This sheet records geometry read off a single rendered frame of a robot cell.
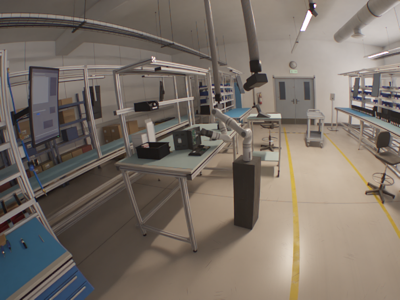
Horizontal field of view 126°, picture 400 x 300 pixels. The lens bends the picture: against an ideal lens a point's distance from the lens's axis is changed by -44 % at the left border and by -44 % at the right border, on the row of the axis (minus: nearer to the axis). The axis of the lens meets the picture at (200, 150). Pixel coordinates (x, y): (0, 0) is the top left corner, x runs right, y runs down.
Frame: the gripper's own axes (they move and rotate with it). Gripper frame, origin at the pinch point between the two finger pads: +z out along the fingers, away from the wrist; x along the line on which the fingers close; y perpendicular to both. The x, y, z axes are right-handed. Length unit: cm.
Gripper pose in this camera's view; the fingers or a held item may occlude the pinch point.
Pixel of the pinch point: (194, 131)
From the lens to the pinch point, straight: 190.3
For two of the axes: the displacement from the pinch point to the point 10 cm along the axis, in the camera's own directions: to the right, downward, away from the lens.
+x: -1.7, 9.0, -4.1
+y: 2.3, -3.7, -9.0
